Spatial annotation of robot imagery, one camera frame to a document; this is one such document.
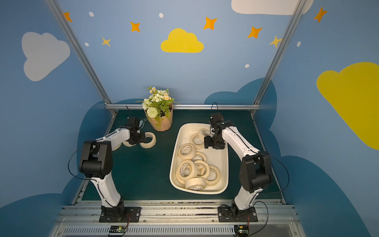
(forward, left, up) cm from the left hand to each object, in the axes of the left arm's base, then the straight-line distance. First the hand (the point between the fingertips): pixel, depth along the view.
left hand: (141, 137), depth 100 cm
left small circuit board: (-51, +1, -5) cm, 52 cm away
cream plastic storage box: (-12, -53, -4) cm, 54 cm away
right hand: (-9, -48, +7) cm, 49 cm away
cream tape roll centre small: (-12, -40, -3) cm, 42 cm away
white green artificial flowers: (+9, -14, +23) cm, 29 cm away
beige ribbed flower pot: (+10, -14, +4) cm, 17 cm away
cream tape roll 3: (+2, -39, -3) cm, 39 cm away
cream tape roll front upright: (-32, -38, +7) cm, 50 cm away
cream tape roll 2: (+6, -45, 0) cm, 45 cm away
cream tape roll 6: (-22, -45, +2) cm, 50 cm away
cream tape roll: (-4, -7, -2) cm, 8 cm away
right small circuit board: (-51, -61, -6) cm, 80 cm away
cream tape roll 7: (-29, -48, -1) cm, 56 cm away
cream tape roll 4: (-8, -32, -4) cm, 33 cm away
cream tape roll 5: (-22, -32, -2) cm, 39 cm away
